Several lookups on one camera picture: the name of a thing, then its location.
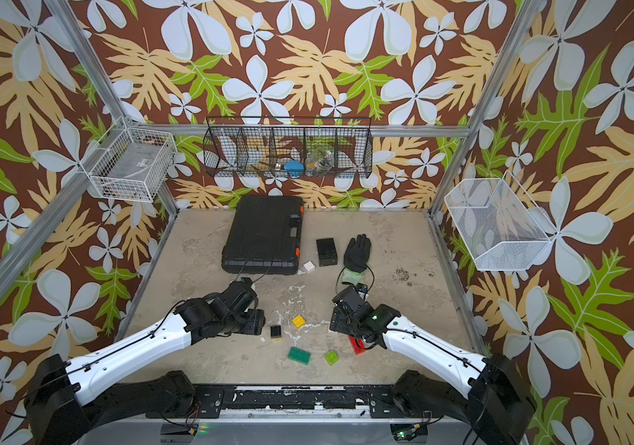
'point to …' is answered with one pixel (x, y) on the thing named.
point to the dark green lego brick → (298, 355)
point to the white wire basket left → (131, 161)
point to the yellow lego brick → (298, 322)
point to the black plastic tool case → (263, 236)
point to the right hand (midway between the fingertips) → (338, 322)
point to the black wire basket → (293, 147)
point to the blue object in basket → (295, 169)
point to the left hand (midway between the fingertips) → (259, 317)
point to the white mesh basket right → (498, 223)
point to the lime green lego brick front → (331, 358)
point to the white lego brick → (309, 266)
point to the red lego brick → (358, 345)
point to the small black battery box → (327, 252)
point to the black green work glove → (356, 258)
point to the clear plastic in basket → (319, 161)
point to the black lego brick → (275, 331)
